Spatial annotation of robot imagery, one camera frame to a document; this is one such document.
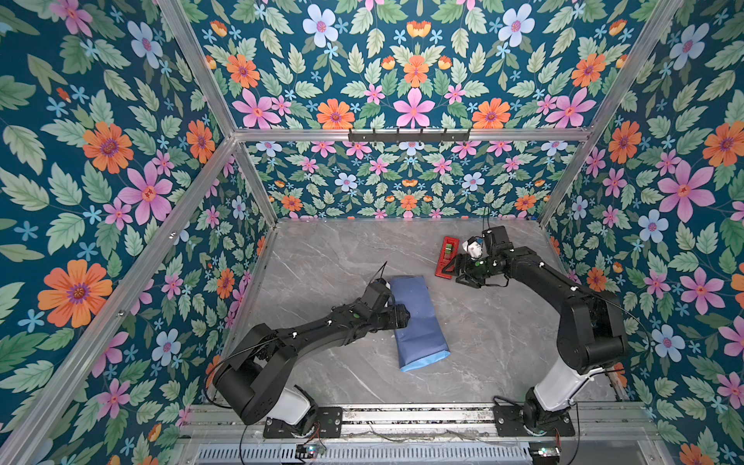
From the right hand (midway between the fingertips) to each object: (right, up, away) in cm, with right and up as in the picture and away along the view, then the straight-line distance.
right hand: (449, 271), depth 89 cm
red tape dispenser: (+3, +7, +14) cm, 16 cm away
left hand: (-14, -13, -4) cm, 19 cm away
